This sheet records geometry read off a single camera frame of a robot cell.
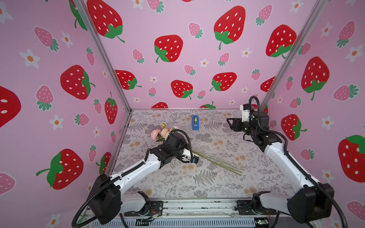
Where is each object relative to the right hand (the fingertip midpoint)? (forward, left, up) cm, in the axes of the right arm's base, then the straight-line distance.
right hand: (228, 120), depth 78 cm
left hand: (-9, +22, -11) cm, 26 cm away
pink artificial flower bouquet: (-6, +40, -10) cm, 41 cm away
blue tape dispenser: (+17, +19, -23) cm, 34 cm away
